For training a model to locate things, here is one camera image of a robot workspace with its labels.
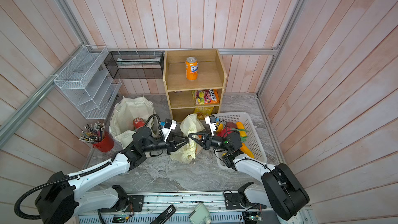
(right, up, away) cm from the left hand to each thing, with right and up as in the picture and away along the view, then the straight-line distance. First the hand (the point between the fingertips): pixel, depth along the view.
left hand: (187, 143), depth 68 cm
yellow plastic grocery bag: (+1, +8, +3) cm, 8 cm away
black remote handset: (-8, -31, 0) cm, 32 cm away
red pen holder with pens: (-52, +1, +17) cm, 55 cm away
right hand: (+1, +2, 0) cm, 2 cm away
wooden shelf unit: (-6, +26, +29) cm, 40 cm away
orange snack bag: (+15, +23, +25) cm, 37 cm away
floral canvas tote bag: (-37, +15, +21) cm, 45 cm away
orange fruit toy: (+32, +5, +29) cm, 43 cm away
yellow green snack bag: (+6, +21, +23) cm, 32 cm away
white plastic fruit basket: (+37, -3, +21) cm, 42 cm away
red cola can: (-33, +7, +29) cm, 45 cm away
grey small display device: (+6, -31, -2) cm, 32 cm away
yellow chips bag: (+8, +13, +36) cm, 39 cm away
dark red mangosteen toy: (+26, +6, +28) cm, 38 cm away
